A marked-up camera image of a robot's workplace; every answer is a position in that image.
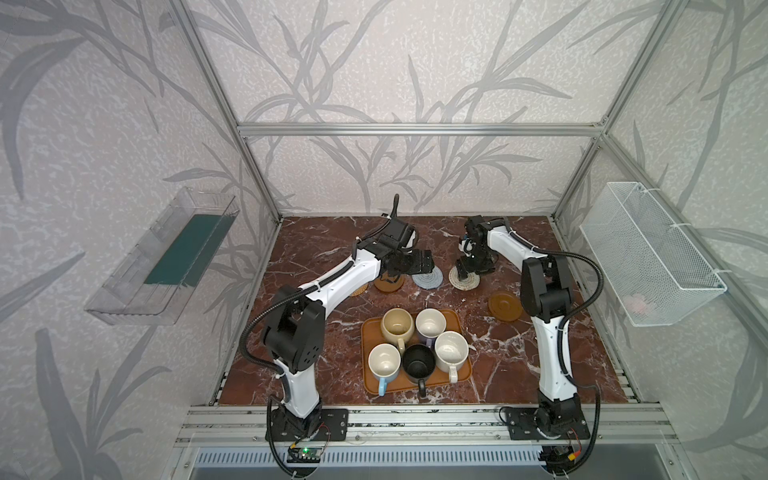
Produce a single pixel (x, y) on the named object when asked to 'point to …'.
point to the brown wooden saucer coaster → (388, 286)
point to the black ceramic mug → (419, 362)
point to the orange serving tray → (371, 335)
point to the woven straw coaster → (360, 290)
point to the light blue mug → (384, 361)
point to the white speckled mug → (451, 351)
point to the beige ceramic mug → (397, 324)
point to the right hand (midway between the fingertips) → (469, 267)
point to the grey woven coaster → (428, 281)
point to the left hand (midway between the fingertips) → (427, 257)
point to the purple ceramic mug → (430, 324)
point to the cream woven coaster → (469, 282)
